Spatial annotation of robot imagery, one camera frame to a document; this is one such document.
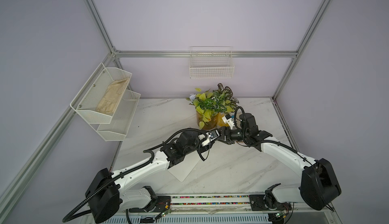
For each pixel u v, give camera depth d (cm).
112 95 81
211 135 62
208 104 84
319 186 42
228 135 70
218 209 73
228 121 76
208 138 62
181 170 84
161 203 72
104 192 39
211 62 96
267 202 66
